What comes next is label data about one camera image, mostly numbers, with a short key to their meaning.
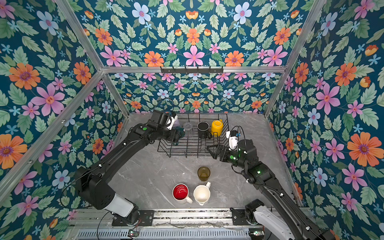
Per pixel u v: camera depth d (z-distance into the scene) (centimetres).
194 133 102
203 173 86
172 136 72
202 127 96
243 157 55
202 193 78
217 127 98
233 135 64
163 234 70
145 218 73
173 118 74
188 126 99
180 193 81
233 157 60
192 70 93
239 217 73
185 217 75
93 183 40
